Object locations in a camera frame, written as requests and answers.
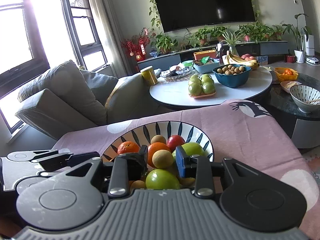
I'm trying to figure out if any tray of green apples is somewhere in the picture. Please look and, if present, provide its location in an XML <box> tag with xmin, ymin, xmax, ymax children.
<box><xmin>188</xmin><ymin>74</ymin><xmax>216</xmax><ymax>99</ymax></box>

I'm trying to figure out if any white round coffee table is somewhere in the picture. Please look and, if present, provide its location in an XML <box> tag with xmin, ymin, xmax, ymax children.
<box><xmin>150</xmin><ymin>67</ymin><xmax>272</xmax><ymax>110</ymax></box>

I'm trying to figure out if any orange fruit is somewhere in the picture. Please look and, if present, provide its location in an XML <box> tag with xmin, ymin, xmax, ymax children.
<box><xmin>147</xmin><ymin>142</ymin><xmax>171</xmax><ymax>168</ymax></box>
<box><xmin>117</xmin><ymin>141</ymin><xmax>140</xmax><ymax>155</ymax></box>

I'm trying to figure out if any brown round fruit back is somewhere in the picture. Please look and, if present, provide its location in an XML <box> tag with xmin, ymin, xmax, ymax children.
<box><xmin>150</xmin><ymin>135</ymin><xmax>167</xmax><ymax>144</ymax></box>

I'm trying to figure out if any black round side table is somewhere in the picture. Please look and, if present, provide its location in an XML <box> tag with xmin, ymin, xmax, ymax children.
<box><xmin>261</xmin><ymin>71</ymin><xmax>319</xmax><ymax>150</ymax></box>

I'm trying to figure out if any blue bowl of kiwis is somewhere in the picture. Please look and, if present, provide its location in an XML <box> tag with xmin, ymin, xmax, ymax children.
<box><xmin>213</xmin><ymin>64</ymin><xmax>252</xmax><ymax>88</ymax></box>

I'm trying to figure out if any grey sofa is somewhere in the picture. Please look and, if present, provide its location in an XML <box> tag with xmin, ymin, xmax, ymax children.
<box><xmin>15</xmin><ymin>61</ymin><xmax>159</xmax><ymax>140</ymax></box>

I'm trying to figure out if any dark tv cabinet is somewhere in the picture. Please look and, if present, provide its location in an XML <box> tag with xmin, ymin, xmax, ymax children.
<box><xmin>137</xmin><ymin>40</ymin><xmax>289</xmax><ymax>72</ymax></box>

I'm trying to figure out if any white air purifier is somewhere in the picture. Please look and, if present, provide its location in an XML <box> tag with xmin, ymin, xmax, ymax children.
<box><xmin>304</xmin><ymin>35</ymin><xmax>315</xmax><ymax>56</ymax></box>

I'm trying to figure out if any green apple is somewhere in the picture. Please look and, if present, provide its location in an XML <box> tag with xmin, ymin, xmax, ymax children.
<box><xmin>181</xmin><ymin>142</ymin><xmax>204</xmax><ymax>156</ymax></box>
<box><xmin>145</xmin><ymin>169</ymin><xmax>180</xmax><ymax>190</ymax></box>

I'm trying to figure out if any red flower decoration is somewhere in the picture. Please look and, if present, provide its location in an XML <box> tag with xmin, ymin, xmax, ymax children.
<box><xmin>120</xmin><ymin>28</ymin><xmax>150</xmax><ymax>62</ymax></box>

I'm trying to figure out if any yellow cylindrical can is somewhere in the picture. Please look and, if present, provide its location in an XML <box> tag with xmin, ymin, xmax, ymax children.
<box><xmin>140</xmin><ymin>66</ymin><xmax>158</xmax><ymax>86</ymax></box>

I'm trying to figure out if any striped white ceramic plate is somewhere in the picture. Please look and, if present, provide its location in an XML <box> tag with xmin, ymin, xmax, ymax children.
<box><xmin>102</xmin><ymin>121</ymin><xmax>214</xmax><ymax>162</ymax></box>

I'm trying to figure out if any yellow basket of oranges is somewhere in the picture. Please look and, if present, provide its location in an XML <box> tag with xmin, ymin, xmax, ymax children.
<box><xmin>274</xmin><ymin>67</ymin><xmax>298</xmax><ymax>82</ymax></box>

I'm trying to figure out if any black wall television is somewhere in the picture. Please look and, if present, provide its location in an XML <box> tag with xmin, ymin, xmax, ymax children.
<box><xmin>154</xmin><ymin>0</ymin><xmax>255</xmax><ymax>32</ymax></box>

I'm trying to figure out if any tall potted plant white pot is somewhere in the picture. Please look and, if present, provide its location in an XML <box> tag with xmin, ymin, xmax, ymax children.
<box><xmin>282</xmin><ymin>13</ymin><xmax>312</xmax><ymax>63</ymax></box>

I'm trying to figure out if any pink polka dot tablecloth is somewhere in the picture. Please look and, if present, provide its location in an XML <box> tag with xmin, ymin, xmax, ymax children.
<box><xmin>53</xmin><ymin>100</ymin><xmax>319</xmax><ymax>239</ymax></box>

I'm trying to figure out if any striped bowl with spoon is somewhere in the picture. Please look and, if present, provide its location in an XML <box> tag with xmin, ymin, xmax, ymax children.
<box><xmin>290</xmin><ymin>85</ymin><xmax>319</xmax><ymax>114</ymax></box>

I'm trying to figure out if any brown round fruit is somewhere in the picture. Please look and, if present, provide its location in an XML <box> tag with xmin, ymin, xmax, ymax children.
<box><xmin>150</xmin><ymin>135</ymin><xmax>167</xmax><ymax>144</ymax></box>
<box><xmin>152</xmin><ymin>150</ymin><xmax>174</xmax><ymax>169</ymax></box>

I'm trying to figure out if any banana bunch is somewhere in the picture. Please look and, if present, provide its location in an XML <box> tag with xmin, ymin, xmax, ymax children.
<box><xmin>222</xmin><ymin>50</ymin><xmax>260</xmax><ymax>70</ymax></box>

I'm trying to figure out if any light blue snack tray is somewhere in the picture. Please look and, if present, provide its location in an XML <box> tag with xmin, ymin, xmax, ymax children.
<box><xmin>193</xmin><ymin>58</ymin><xmax>220</xmax><ymax>74</ymax></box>

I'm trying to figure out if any red apple back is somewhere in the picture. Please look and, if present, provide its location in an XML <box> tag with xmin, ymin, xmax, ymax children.
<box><xmin>167</xmin><ymin>135</ymin><xmax>185</xmax><ymax>152</ymax></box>

